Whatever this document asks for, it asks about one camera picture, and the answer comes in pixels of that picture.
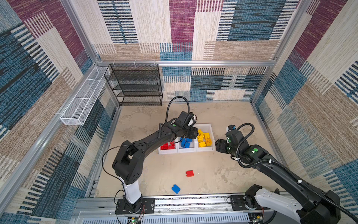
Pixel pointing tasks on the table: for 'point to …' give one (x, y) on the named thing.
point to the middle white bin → (192, 148)
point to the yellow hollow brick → (200, 138)
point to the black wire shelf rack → (135, 83)
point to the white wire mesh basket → (75, 112)
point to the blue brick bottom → (175, 189)
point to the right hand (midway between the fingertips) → (221, 146)
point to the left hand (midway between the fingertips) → (196, 131)
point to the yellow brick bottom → (202, 144)
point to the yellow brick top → (209, 142)
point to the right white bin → (205, 141)
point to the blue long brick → (189, 140)
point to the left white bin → (169, 151)
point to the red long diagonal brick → (172, 146)
